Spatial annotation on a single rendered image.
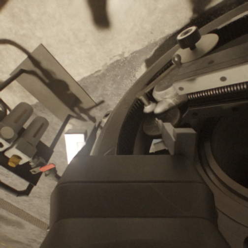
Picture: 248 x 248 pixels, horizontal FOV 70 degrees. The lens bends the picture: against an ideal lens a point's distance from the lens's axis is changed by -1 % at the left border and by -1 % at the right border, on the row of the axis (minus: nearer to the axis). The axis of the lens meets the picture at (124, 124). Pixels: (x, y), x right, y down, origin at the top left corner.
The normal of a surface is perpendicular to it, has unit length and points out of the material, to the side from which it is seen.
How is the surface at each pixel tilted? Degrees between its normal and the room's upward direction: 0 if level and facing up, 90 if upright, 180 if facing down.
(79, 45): 0
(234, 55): 90
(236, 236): 90
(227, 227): 90
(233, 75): 24
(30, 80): 0
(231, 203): 90
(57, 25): 0
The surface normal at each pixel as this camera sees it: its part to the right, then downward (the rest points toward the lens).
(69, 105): -0.12, 0.65
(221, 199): -0.58, -0.65
